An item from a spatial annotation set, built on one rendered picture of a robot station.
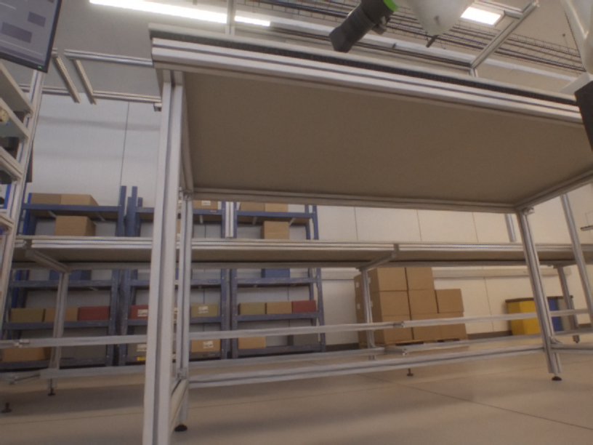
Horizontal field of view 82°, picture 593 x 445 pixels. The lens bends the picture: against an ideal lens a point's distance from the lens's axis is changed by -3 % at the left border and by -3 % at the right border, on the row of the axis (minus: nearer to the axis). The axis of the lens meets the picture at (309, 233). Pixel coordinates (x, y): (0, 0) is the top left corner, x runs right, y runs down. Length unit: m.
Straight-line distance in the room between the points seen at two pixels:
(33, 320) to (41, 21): 3.47
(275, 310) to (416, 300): 1.78
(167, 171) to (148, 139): 4.91
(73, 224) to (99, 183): 0.87
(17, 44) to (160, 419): 1.63
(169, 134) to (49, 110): 5.41
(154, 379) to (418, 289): 4.18
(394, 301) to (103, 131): 4.63
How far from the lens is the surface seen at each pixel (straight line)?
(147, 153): 5.67
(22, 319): 4.92
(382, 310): 4.45
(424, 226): 6.28
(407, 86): 1.03
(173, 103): 0.96
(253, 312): 4.54
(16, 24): 2.03
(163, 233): 0.82
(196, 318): 4.48
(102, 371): 2.61
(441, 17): 1.15
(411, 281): 4.70
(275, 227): 4.77
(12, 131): 2.61
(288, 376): 1.56
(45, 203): 5.10
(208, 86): 1.07
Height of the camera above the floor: 0.33
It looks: 15 degrees up
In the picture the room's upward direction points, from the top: 3 degrees counter-clockwise
